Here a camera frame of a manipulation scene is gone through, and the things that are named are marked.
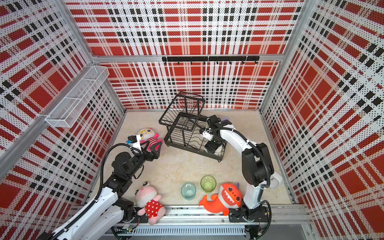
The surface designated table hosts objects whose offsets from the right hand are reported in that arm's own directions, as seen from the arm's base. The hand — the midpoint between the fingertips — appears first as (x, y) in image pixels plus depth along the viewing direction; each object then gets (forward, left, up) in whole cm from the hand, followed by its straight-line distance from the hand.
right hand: (217, 144), depth 90 cm
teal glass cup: (-24, +17, -8) cm, 31 cm away
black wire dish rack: (+4, +19, +18) cm, 26 cm away
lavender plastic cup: (-1, -1, +26) cm, 26 cm away
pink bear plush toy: (-29, +37, -2) cm, 47 cm away
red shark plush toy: (-29, -4, -1) cm, 29 cm away
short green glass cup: (-20, +6, -9) cm, 23 cm away
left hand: (-5, +33, +12) cm, 35 cm away
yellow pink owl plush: (+10, +45, -3) cm, 46 cm away
